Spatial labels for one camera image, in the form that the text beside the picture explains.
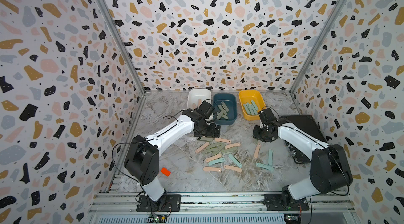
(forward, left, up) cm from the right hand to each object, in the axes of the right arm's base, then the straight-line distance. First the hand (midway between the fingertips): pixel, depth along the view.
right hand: (254, 135), depth 90 cm
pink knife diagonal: (-6, +30, -6) cm, 31 cm away
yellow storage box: (+36, 0, -5) cm, 36 cm away
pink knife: (-18, +24, -6) cm, 30 cm away
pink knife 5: (-12, +23, -6) cm, 27 cm away
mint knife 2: (-9, -9, -7) cm, 15 cm away
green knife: (+27, +16, -6) cm, 32 cm away
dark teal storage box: (+30, +12, -4) cm, 33 cm away
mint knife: (+25, +1, -6) cm, 25 cm away
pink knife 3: (-6, -2, -7) cm, 9 cm away
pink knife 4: (-3, +9, -6) cm, 12 cm away
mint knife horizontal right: (-15, -5, -7) cm, 18 cm away
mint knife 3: (-14, +22, -6) cm, 26 cm away
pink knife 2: (-17, +13, -7) cm, 22 cm away
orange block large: (-20, +49, -6) cm, 53 cm away
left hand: (-4, +23, +7) cm, 24 cm away
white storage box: (+34, +38, -5) cm, 51 cm away
